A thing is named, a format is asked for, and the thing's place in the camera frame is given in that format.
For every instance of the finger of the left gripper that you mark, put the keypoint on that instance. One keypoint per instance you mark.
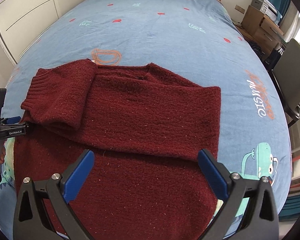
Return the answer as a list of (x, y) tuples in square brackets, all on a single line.
[(10, 121), (24, 125)]

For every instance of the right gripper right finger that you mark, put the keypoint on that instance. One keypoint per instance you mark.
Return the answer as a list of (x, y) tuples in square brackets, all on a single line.
[(260, 219)]

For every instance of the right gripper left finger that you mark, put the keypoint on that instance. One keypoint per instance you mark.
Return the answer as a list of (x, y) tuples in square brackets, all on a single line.
[(31, 219)]

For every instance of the dark red knit sweater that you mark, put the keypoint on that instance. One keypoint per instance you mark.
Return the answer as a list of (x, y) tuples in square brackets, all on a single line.
[(145, 126)]

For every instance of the white wardrobe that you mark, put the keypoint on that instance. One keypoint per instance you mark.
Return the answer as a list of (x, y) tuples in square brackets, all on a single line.
[(22, 21)]

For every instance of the grey office chair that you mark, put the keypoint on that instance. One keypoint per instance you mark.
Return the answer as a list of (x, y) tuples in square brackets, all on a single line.
[(286, 78)]

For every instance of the wooden drawer cabinet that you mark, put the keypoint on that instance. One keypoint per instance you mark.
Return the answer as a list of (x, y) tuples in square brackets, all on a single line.
[(262, 29)]

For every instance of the blue cartoon bed cover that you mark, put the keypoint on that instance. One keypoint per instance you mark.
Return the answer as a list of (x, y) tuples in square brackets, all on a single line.
[(194, 39)]

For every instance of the white printer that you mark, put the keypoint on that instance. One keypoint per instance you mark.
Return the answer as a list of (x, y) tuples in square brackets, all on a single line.
[(267, 8)]

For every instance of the wall socket plate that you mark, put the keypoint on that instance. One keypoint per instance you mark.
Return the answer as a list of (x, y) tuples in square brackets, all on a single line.
[(240, 9)]

